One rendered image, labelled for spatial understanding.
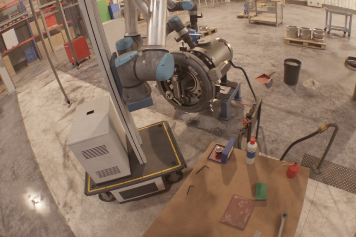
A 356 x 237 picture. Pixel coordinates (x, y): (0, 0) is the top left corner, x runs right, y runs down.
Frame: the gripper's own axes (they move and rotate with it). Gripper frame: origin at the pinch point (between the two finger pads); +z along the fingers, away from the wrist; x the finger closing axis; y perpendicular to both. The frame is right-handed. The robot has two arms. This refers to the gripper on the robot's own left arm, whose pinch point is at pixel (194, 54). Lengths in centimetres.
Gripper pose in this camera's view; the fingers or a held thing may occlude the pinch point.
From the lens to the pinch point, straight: 169.0
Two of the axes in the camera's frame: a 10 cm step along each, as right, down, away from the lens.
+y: 8.2, -5.5, -1.6
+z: 5.6, 7.2, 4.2
